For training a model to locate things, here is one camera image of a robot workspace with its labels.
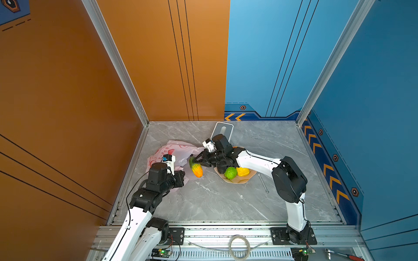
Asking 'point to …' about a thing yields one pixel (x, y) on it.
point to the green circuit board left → (158, 252)
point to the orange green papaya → (196, 168)
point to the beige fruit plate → (238, 179)
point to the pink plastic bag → (181, 151)
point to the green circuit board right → (302, 253)
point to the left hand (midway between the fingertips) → (185, 170)
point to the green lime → (231, 173)
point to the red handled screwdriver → (348, 255)
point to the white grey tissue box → (225, 129)
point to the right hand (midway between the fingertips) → (195, 161)
